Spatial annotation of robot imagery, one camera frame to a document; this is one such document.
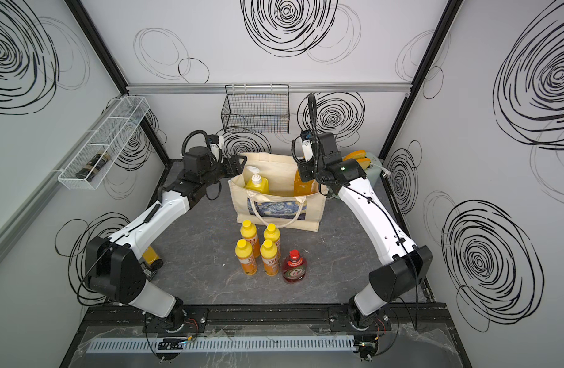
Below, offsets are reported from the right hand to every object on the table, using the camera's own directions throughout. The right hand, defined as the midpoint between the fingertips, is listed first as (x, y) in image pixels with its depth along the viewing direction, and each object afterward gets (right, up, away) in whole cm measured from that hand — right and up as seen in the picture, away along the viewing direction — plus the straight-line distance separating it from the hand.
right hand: (307, 163), depth 75 cm
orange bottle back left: (-19, -23, -2) cm, 30 cm away
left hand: (-23, +2, +6) cm, 24 cm away
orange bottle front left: (-20, -28, -6) cm, 35 cm away
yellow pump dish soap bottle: (-18, -7, +7) cm, 20 cm away
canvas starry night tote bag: (-10, -15, +9) cm, 20 cm away
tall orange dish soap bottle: (-2, -8, +2) cm, 9 cm away
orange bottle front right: (-12, -28, -7) cm, 31 cm away
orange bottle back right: (-11, -23, -4) cm, 26 cm away
